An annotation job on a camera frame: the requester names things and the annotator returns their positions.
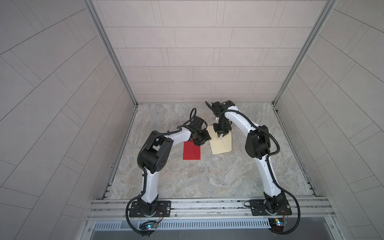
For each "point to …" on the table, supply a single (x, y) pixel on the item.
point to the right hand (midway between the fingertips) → (218, 135)
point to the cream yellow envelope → (221, 144)
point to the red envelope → (190, 151)
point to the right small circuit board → (279, 221)
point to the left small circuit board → (152, 226)
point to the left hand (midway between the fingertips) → (213, 137)
